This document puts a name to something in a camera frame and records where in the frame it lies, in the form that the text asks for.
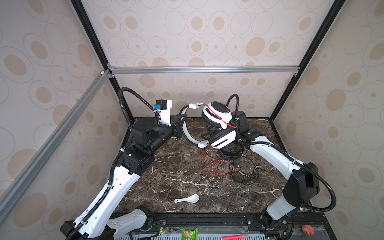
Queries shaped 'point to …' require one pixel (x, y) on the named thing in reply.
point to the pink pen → (233, 237)
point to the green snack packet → (189, 234)
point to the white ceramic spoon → (193, 198)
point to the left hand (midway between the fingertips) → (189, 115)
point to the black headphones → (232, 150)
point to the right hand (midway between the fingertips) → (205, 132)
